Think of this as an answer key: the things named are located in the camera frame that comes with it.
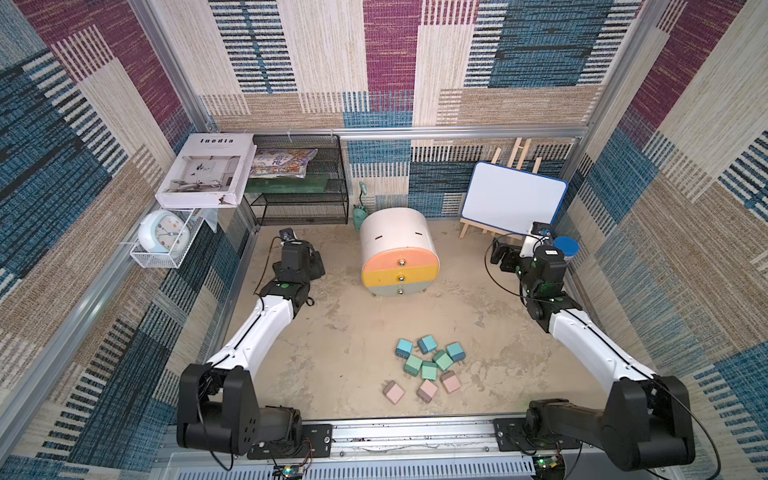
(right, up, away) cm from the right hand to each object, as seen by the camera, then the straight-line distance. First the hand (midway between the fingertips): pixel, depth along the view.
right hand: (512, 237), depth 83 cm
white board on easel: (+5, +13, +16) cm, 21 cm away
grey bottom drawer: (-30, -16, +11) cm, 36 cm away
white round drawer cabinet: (-31, +3, +7) cm, 32 cm away
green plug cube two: (-27, -35, 0) cm, 44 cm away
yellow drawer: (-30, -11, +4) cm, 33 cm away
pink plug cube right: (-18, -39, -2) cm, 42 cm away
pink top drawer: (-31, -6, 0) cm, 31 cm away
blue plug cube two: (-23, -30, +4) cm, 38 cm away
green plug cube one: (-19, -34, +2) cm, 39 cm away
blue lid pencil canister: (+27, -2, +19) cm, 33 cm away
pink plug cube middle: (-24, -40, -3) cm, 47 cm away
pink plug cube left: (-33, -40, -3) cm, 52 cm away
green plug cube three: (-23, -36, 0) cm, 43 cm away
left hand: (-59, -6, +4) cm, 59 cm away
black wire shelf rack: (-60, +17, +33) cm, 70 cm away
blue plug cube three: (-15, -32, +4) cm, 36 cm away
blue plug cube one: (-29, -32, +4) cm, 43 cm away
